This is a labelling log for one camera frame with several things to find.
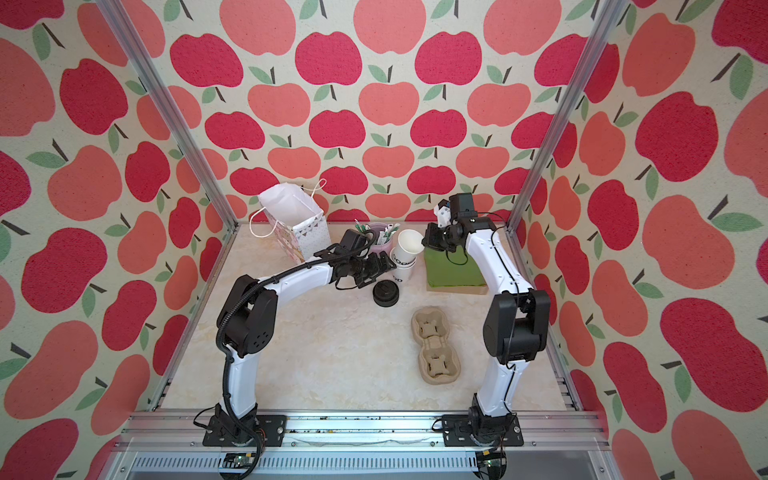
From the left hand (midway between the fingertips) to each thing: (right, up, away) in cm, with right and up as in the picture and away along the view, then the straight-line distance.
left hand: (394, 274), depth 93 cm
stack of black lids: (-2, -7, +4) cm, 8 cm away
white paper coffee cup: (+5, +9, -2) cm, 10 cm away
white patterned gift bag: (-36, +19, +18) cm, 45 cm away
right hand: (+11, +11, -3) cm, 16 cm away
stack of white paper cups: (+3, +3, 0) cm, 5 cm away
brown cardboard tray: (+28, -6, +6) cm, 29 cm away
